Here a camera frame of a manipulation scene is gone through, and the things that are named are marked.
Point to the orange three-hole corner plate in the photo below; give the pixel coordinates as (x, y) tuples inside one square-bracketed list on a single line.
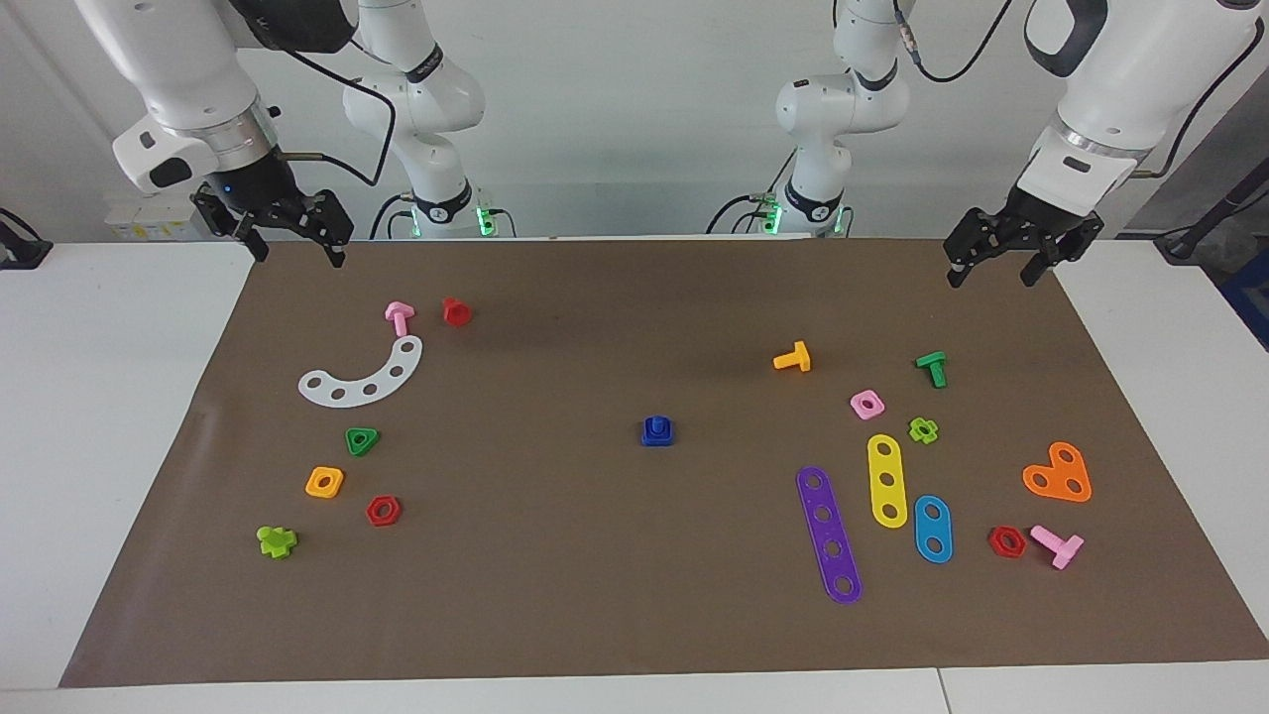
[(1056, 474)]

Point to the green triangle nut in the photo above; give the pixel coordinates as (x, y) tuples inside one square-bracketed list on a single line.
[(371, 434)]

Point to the blue two-hole plate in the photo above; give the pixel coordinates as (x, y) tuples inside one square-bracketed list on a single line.
[(933, 529)]

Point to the green plastic screw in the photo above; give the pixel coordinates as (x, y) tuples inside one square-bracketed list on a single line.
[(934, 369)]

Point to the pink square nut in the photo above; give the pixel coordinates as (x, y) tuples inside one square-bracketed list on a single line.
[(857, 399)]

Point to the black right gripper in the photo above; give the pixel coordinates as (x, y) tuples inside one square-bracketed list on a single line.
[(263, 193)]

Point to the lime green cross nut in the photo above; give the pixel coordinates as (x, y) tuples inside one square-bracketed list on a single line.
[(932, 430)]

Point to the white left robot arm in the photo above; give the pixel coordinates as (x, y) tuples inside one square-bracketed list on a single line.
[(1120, 69)]

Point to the lime green cross-head screw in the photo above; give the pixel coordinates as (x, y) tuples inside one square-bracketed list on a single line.
[(276, 541)]

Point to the pink plastic screw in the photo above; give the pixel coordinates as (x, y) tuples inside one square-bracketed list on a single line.
[(1066, 548), (399, 315)]

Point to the white box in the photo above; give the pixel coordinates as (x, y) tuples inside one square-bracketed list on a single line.
[(149, 223)]

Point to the blue triangle-head screw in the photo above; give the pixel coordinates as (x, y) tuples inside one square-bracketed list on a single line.
[(656, 421)]

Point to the blue crate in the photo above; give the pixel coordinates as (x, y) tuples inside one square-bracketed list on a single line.
[(1254, 297)]

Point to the black stand pole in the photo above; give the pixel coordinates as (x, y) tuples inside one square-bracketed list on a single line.
[(1229, 203)]

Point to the yellow three-hole plate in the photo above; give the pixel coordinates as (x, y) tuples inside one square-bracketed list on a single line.
[(886, 466)]

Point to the red plastic screw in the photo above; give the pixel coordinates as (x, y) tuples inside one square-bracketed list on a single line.
[(456, 313)]

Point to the brown table mat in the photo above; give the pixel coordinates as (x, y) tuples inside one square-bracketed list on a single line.
[(595, 555)]

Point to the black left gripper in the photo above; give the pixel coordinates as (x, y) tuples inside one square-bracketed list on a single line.
[(1031, 228)]

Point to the orange square nut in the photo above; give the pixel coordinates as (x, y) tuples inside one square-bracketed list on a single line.
[(311, 486)]

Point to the purple four-hole plate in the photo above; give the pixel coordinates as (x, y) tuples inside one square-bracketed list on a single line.
[(827, 531)]

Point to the orange plastic screw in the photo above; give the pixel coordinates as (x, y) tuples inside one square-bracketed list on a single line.
[(798, 357)]

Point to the red hex nut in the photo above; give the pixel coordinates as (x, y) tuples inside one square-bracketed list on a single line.
[(1019, 545), (373, 516)]

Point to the black table clamp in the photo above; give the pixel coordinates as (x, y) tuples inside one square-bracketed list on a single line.
[(25, 253)]

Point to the blue square nut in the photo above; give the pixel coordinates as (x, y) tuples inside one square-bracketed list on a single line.
[(656, 436)]

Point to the white curved five-hole plate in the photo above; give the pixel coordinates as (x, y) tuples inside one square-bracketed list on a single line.
[(354, 394)]

